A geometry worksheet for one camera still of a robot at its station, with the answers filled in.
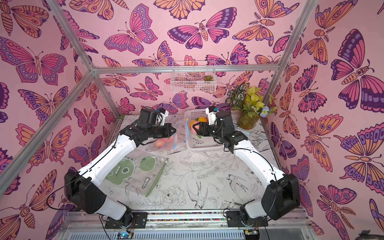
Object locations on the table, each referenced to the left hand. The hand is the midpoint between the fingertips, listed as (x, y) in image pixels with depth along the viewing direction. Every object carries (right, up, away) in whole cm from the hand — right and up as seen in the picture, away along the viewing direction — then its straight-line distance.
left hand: (178, 129), depth 78 cm
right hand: (+10, +3, -1) cm, 11 cm away
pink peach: (-9, -7, +17) cm, 20 cm away
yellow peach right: (+14, +7, +31) cm, 34 cm away
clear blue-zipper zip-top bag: (-1, -5, +26) cm, 26 cm away
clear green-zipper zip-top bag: (-26, -27, +11) cm, 39 cm away
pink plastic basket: (+8, -8, +25) cm, 27 cm away
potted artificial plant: (+43, +15, +17) cm, 49 cm away
